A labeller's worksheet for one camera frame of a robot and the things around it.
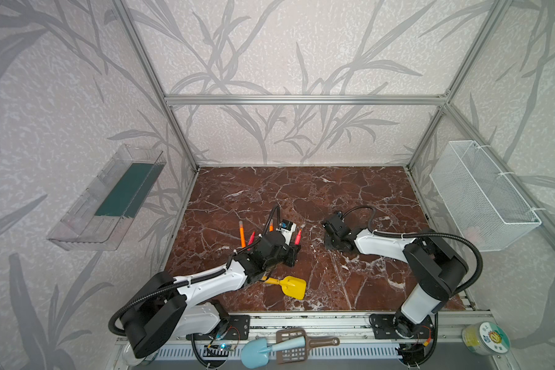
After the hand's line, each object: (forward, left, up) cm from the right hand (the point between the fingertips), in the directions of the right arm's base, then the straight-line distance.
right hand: (329, 233), depth 95 cm
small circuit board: (-39, +36, +1) cm, 53 cm away
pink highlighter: (-8, +13, +12) cm, 20 cm away
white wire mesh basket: (-10, -39, +34) cm, 52 cm away
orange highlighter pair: (-2, +36, 0) cm, 36 cm away
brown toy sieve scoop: (-41, +13, 0) cm, 43 cm away
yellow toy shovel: (-22, +16, +2) cm, 27 cm away
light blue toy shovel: (-41, +26, +2) cm, 48 cm away
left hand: (-8, +11, +10) cm, 17 cm away
